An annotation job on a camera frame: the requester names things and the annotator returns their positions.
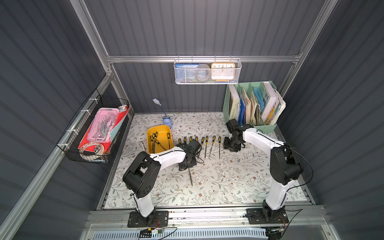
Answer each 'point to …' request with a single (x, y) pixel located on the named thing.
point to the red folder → (121, 113)
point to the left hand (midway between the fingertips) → (190, 163)
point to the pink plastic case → (106, 119)
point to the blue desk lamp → (166, 120)
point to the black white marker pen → (144, 146)
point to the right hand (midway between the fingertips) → (229, 147)
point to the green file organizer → (245, 102)
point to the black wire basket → (92, 152)
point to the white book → (271, 103)
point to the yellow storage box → (159, 139)
